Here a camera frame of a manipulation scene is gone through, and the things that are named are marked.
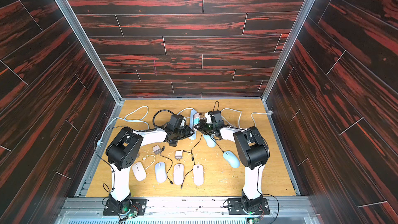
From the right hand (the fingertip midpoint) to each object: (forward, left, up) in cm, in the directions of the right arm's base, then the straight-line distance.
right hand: (198, 125), depth 99 cm
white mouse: (-30, +19, -3) cm, 35 cm away
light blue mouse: (-10, -8, -2) cm, 13 cm away
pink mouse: (-30, -2, -3) cm, 30 cm away
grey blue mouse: (-21, -20, -2) cm, 29 cm away
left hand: (-4, +2, -2) cm, 5 cm away
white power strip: (+12, +4, 0) cm, 12 cm away
